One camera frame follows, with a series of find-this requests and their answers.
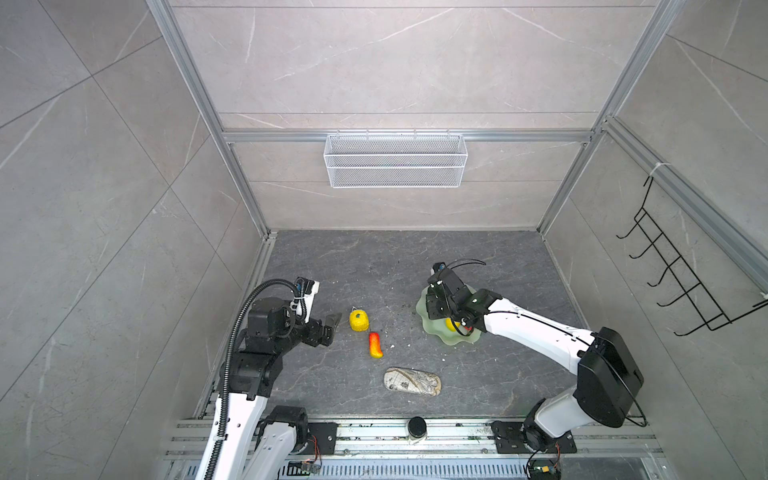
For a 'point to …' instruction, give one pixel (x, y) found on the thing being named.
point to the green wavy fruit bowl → (439, 326)
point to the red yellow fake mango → (375, 345)
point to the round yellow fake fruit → (359, 320)
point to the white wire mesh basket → (395, 161)
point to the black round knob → (417, 427)
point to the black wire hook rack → (708, 311)
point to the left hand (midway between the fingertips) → (320, 303)
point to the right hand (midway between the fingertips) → (431, 298)
